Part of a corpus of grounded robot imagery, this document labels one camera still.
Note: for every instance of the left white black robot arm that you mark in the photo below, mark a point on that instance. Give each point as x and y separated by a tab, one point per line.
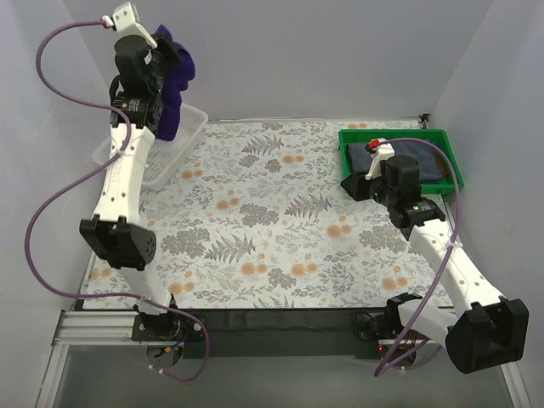
115	232

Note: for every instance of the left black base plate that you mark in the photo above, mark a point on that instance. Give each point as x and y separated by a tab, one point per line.
195	327

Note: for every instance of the purple cloth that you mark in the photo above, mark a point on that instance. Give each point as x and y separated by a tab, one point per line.
176	81

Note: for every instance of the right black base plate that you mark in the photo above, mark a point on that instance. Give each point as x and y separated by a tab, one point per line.
376	325

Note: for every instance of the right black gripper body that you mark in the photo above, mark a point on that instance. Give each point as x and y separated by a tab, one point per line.
357	187

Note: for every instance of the white plastic basket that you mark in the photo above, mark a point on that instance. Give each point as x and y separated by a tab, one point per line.
166	157

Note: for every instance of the floral table mat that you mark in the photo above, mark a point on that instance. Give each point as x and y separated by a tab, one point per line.
256	217

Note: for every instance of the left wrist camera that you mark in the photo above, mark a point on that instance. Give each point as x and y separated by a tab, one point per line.
125	21

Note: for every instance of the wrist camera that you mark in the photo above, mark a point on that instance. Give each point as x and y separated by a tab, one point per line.
396	169
125	21

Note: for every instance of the green plastic tray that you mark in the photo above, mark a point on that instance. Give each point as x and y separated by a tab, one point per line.
437	137

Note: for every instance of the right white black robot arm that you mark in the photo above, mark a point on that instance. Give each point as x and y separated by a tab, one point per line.
486	329

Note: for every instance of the aluminium frame rail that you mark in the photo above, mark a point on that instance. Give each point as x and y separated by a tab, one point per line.
95	328

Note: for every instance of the grey cloth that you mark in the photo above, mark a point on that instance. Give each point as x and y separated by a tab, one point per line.
431	169

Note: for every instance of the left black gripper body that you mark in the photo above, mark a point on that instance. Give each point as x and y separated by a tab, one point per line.
168	48

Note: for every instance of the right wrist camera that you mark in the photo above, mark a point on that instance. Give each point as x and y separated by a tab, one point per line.
396	169

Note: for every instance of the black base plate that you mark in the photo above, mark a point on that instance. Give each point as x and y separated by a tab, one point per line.
195	327
376	325

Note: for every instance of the brown towel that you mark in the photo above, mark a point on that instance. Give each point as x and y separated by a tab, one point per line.
442	167

